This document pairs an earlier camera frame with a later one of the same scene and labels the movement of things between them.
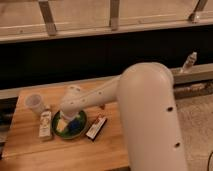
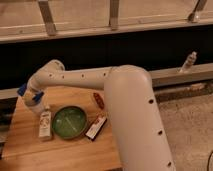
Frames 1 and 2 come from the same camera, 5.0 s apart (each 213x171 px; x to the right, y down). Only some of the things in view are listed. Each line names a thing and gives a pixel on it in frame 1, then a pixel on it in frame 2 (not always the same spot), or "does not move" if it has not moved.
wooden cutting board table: x=43 y=136 does not move
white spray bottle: x=190 y=60 does not move
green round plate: x=68 y=134 does not move
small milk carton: x=45 y=127 does not move
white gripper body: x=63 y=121 -> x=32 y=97
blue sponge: x=75 y=126 -> x=22 y=89
